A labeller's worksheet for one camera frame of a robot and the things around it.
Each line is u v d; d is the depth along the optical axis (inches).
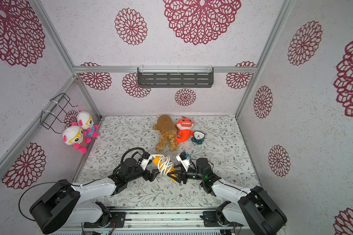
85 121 36.8
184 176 27.0
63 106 32.3
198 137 40.6
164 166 28.7
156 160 29.4
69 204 16.8
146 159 29.3
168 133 39.1
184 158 27.6
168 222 29.0
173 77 38.1
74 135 33.0
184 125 41.6
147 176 29.8
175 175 29.3
